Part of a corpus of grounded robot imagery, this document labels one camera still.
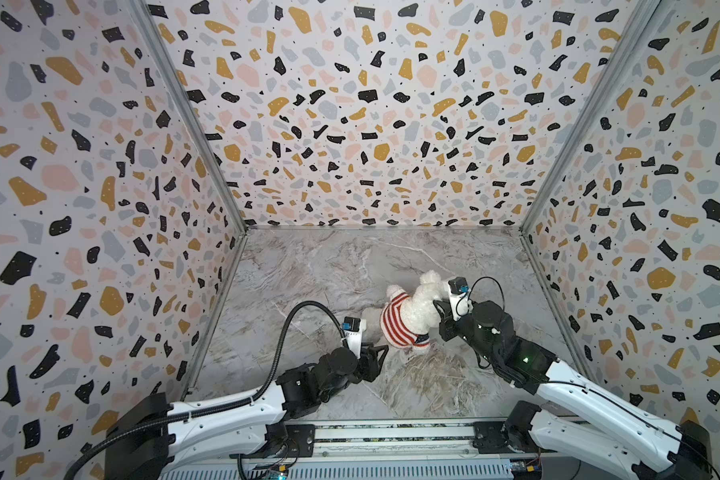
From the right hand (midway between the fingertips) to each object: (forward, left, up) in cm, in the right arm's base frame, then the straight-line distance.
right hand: (437, 297), depth 73 cm
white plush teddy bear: (-3, +7, -6) cm, 10 cm away
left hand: (-9, +12, -8) cm, 17 cm away
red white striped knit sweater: (-4, +10, -9) cm, 14 cm away
